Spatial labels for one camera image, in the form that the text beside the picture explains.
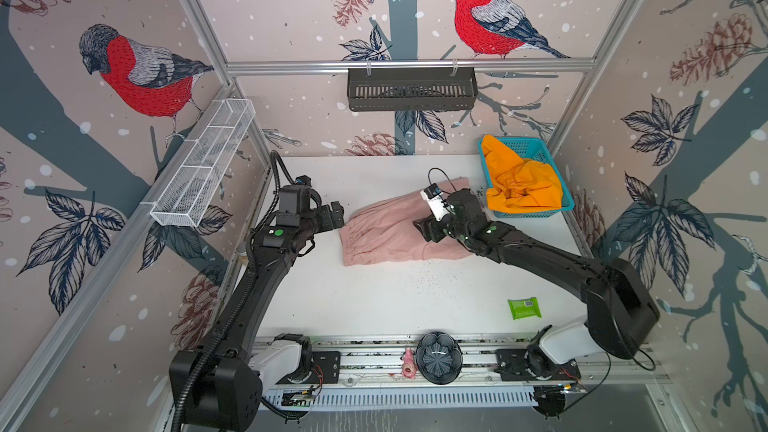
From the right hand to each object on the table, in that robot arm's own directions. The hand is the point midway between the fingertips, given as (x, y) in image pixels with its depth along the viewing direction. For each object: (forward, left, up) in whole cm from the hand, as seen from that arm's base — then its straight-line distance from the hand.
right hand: (422, 218), depth 85 cm
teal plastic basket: (+41, -44, -10) cm, 61 cm away
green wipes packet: (-19, -29, -16) cm, 38 cm away
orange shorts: (+23, -35, -10) cm, 43 cm away
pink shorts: (+1, +12, -10) cm, 15 cm away
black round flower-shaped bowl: (-33, -4, -15) cm, 36 cm away
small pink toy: (-36, +3, -12) cm, 38 cm away
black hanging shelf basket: (+46, +2, +14) cm, 48 cm away
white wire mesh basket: (-7, +58, +18) cm, 61 cm away
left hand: (-3, +26, +8) cm, 27 cm away
